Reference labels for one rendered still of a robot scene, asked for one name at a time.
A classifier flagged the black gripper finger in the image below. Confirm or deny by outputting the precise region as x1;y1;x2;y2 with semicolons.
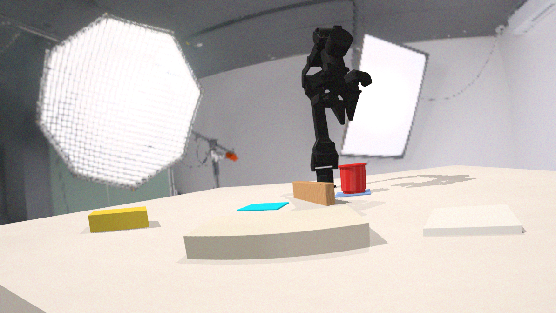
338;87;362;121
322;98;345;125

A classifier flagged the tan wooden flat bar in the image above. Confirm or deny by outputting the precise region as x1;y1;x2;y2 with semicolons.
292;181;335;206

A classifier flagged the white flat square pad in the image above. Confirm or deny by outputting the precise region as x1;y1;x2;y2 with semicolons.
423;204;522;236

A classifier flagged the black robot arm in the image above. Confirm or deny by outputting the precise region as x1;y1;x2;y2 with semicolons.
301;25;353;183

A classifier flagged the red cup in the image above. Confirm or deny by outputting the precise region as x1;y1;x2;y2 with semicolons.
338;163;367;194

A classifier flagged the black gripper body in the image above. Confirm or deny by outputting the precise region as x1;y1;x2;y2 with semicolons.
312;61;372;108

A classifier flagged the yellow rectangular block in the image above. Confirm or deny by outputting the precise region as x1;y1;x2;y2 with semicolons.
88;206;149;233

